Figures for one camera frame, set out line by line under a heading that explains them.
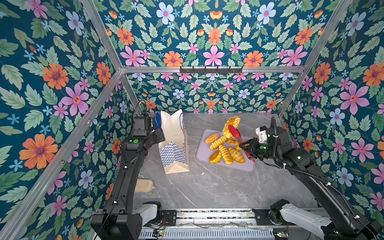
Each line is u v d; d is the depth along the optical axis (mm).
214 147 951
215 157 894
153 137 652
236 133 747
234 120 801
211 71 932
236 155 918
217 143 958
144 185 817
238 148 674
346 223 379
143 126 539
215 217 749
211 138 987
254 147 593
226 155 913
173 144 730
